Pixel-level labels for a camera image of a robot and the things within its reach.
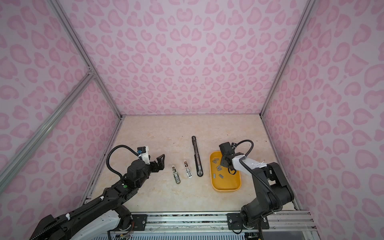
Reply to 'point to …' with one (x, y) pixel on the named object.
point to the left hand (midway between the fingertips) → (158, 153)
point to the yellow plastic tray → (221, 179)
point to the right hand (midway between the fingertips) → (228, 161)
